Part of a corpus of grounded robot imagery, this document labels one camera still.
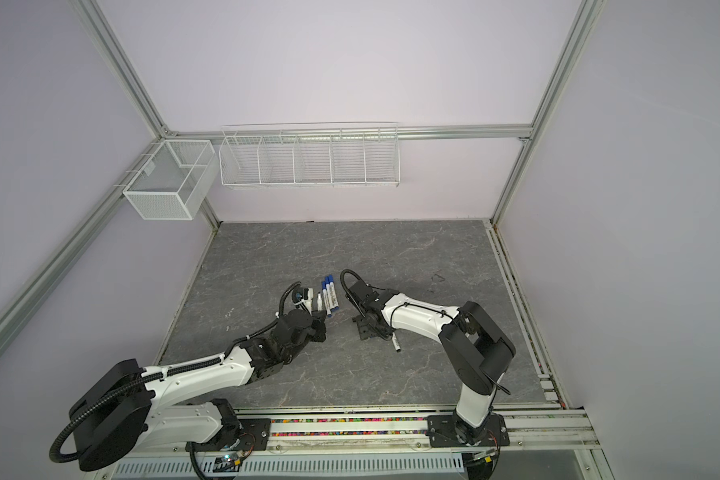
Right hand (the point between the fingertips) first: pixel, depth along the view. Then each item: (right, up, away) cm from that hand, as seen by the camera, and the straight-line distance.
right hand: (372, 329), depth 90 cm
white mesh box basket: (-65, +47, +7) cm, 80 cm away
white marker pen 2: (-15, +8, +7) cm, 18 cm away
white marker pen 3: (+8, -5, -3) cm, 9 cm away
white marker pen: (-13, +9, +9) cm, 18 cm away
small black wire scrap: (+24, +15, +15) cm, 32 cm away
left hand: (-13, +5, -6) cm, 16 cm away
